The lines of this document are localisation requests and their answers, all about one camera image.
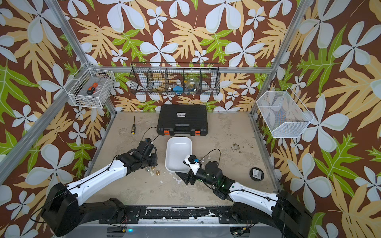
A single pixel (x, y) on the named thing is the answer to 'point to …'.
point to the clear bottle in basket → (192, 86)
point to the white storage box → (177, 149)
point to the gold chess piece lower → (158, 173)
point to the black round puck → (256, 174)
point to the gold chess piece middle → (153, 168)
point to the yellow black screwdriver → (133, 127)
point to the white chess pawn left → (152, 173)
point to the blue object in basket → (178, 90)
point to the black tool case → (182, 119)
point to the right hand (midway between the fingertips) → (179, 167)
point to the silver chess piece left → (147, 169)
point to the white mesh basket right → (285, 115)
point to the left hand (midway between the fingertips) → (156, 156)
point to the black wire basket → (175, 79)
